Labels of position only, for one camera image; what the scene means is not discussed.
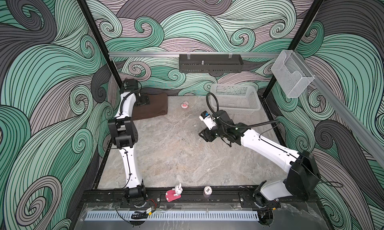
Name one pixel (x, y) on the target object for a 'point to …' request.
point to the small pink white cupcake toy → (185, 105)
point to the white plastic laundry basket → (237, 98)
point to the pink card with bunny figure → (174, 193)
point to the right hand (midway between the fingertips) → (203, 131)
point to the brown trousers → (158, 106)
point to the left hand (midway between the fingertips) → (140, 101)
